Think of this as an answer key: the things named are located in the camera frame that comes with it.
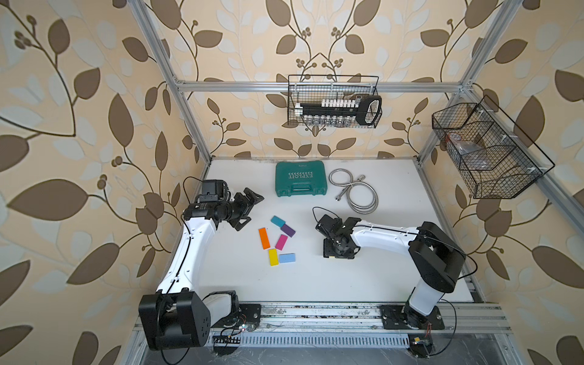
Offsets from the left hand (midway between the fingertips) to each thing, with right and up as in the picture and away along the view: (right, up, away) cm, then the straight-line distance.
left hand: (254, 203), depth 78 cm
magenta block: (+8, -17, +13) cm, 23 cm away
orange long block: (+2, -16, +13) cm, 21 cm away
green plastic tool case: (+16, +10, +29) cm, 34 cm away
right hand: (+29, -21, +10) cm, 37 cm away
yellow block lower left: (+6, -22, +9) cm, 24 cm away
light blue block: (+11, -23, +11) cm, 28 cm away
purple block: (+11, -13, +17) cm, 24 cm away
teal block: (+6, -10, +20) cm, 23 cm away
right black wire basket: (+80, +14, -6) cm, 81 cm away
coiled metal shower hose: (+45, 0, +28) cm, 53 cm away
